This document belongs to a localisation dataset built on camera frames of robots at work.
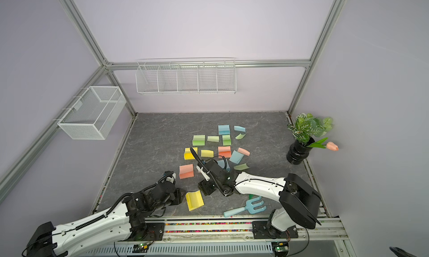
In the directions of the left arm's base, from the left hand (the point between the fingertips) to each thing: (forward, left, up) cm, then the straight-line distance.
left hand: (183, 194), depth 79 cm
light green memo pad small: (+33, -24, -4) cm, 41 cm away
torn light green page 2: (+36, -33, -5) cm, 49 cm away
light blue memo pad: (+42, -23, -4) cm, 48 cm away
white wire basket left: (+35, +44, +22) cm, 60 cm away
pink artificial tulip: (+8, -66, +22) cm, 70 cm away
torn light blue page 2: (+21, -29, -4) cm, 36 cm away
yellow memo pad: (-1, -5, -5) cm, 7 cm away
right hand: (+5, -9, +1) cm, 10 cm away
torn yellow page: (+24, -12, -4) cm, 27 cm away
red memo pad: (+14, 0, -3) cm, 14 cm away
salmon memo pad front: (+25, -22, -4) cm, 34 cm away
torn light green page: (+35, -16, -5) cm, 39 cm away
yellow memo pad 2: (+25, 0, -4) cm, 25 cm away
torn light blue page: (+43, -33, -5) cm, 54 cm away
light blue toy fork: (-7, -32, -5) cm, 33 cm away
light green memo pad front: (+35, -7, -5) cm, 36 cm away
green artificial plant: (+20, -60, +22) cm, 67 cm away
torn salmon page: (+24, -34, -5) cm, 42 cm away
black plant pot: (+16, -61, +5) cm, 63 cm away
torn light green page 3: (+15, -31, -6) cm, 35 cm away
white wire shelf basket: (+62, -2, +25) cm, 66 cm away
